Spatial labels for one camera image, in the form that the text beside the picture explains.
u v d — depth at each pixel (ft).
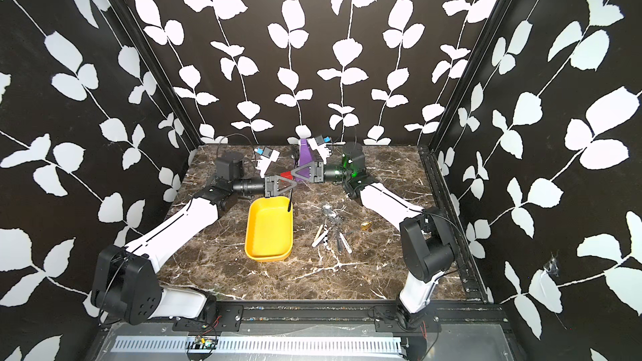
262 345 2.30
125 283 1.34
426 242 1.57
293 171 2.35
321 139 2.40
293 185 2.44
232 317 2.40
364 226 3.04
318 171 2.25
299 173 2.34
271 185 2.24
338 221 3.13
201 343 2.31
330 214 3.13
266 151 2.31
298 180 2.29
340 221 3.14
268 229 3.04
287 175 2.31
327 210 3.19
